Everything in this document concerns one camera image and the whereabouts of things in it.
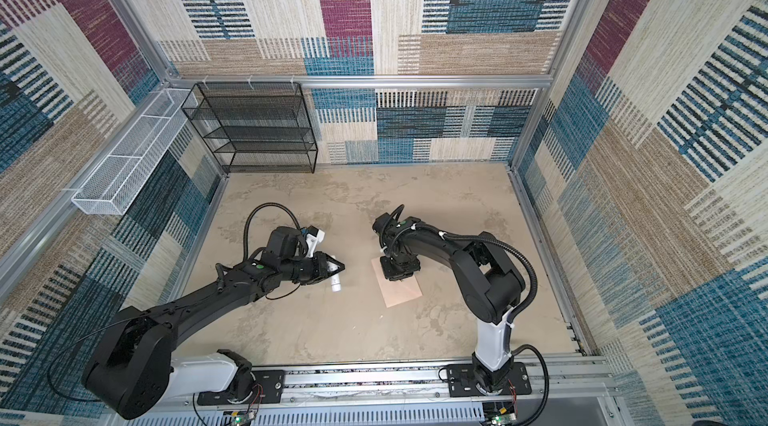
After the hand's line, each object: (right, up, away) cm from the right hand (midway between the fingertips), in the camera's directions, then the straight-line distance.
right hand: (398, 279), depth 89 cm
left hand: (-15, +6, -7) cm, 18 cm away
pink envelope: (-1, -3, -2) cm, 4 cm away
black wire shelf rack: (-52, +50, +21) cm, 75 cm away
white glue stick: (-17, +2, -10) cm, 19 cm away
